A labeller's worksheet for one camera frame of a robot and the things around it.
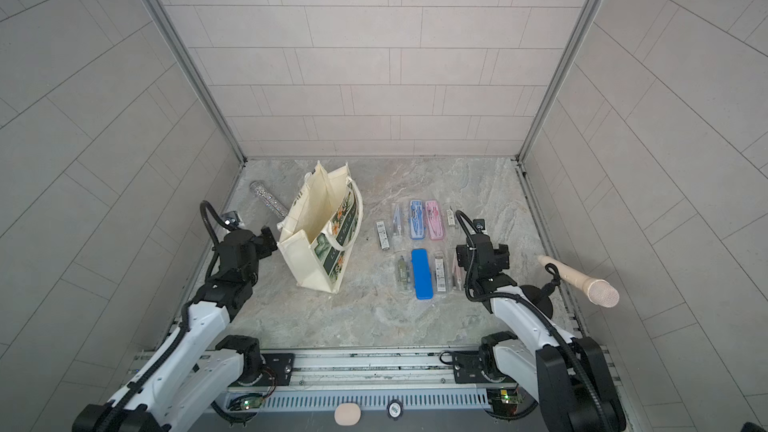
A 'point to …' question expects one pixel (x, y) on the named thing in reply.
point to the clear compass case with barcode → (440, 273)
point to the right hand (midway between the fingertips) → (480, 241)
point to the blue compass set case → (417, 220)
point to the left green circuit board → (246, 401)
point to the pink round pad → (347, 414)
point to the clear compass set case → (450, 217)
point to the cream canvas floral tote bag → (321, 225)
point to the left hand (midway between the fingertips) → (258, 226)
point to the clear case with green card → (403, 274)
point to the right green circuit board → (504, 401)
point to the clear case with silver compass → (397, 220)
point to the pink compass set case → (434, 220)
